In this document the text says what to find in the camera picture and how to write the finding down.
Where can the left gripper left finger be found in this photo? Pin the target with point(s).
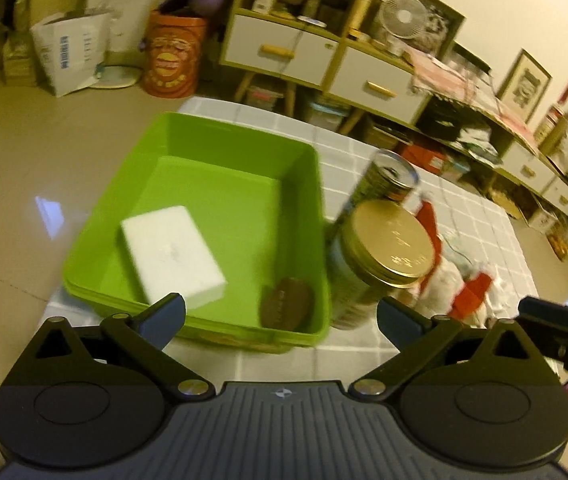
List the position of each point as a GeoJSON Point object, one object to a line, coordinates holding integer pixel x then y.
{"type": "Point", "coordinates": [137, 342]}

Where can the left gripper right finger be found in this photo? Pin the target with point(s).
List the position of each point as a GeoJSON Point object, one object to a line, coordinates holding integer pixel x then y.
{"type": "Point", "coordinates": [420, 341]}

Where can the santa plush toy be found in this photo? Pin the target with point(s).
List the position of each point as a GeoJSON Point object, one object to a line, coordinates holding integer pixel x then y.
{"type": "Point", "coordinates": [446, 290]}

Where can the white foam sponge block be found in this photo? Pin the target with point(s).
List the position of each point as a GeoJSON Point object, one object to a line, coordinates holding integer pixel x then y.
{"type": "Point", "coordinates": [169, 254]}

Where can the grey checked tablecloth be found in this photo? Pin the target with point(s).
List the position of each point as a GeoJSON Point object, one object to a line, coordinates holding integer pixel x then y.
{"type": "Point", "coordinates": [475, 226]}

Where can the glass jar gold lid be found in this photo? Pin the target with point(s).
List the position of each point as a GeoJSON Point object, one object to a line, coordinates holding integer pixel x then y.
{"type": "Point", "coordinates": [380, 250]}

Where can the brown round pad in bin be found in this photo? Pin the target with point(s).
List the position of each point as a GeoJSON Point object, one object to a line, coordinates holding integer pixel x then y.
{"type": "Point", "coordinates": [287, 305]}

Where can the tall tin can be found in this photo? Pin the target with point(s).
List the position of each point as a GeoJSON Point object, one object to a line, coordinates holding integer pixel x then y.
{"type": "Point", "coordinates": [387, 176]}

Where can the green plastic bin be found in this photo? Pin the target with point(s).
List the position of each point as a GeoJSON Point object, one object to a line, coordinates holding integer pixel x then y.
{"type": "Point", "coordinates": [256, 199]}

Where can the long low wooden shelf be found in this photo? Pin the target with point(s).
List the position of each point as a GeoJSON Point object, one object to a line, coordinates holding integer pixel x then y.
{"type": "Point", "coordinates": [450, 137]}

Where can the framed picture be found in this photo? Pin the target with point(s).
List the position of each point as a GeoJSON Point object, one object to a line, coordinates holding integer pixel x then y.
{"type": "Point", "coordinates": [524, 86]}

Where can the orange printed barrel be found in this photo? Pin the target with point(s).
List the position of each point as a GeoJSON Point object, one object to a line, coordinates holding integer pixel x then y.
{"type": "Point", "coordinates": [173, 45]}

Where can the white cardboard box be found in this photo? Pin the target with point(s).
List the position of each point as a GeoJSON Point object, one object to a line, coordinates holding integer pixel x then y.
{"type": "Point", "coordinates": [71, 48]}

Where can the small white desk fan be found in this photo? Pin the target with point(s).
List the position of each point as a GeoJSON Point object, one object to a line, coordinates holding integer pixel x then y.
{"type": "Point", "coordinates": [402, 20]}

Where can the white wooden drawer cabinet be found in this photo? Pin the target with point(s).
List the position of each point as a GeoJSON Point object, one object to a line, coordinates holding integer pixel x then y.
{"type": "Point", "coordinates": [320, 45]}

